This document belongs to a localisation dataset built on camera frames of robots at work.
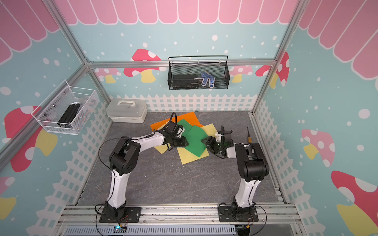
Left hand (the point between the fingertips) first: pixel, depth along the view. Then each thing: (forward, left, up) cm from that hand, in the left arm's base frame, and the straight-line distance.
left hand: (185, 145), depth 99 cm
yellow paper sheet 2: (+15, -18, -2) cm, 23 cm away
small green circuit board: (-47, +31, -4) cm, 56 cm away
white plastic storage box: (+23, +43, +10) cm, 50 cm away
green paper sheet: (+6, -6, +4) cm, 9 cm away
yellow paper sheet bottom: (-7, -1, -2) cm, 7 cm away
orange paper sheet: (+27, -3, -2) cm, 27 cm away
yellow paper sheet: (-3, +15, +2) cm, 15 cm away
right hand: (+1, -12, +3) cm, 12 cm away
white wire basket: (-1, +59, +34) cm, 68 cm away
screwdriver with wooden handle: (+7, -45, 0) cm, 45 cm away
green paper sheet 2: (+20, +1, -2) cm, 21 cm away
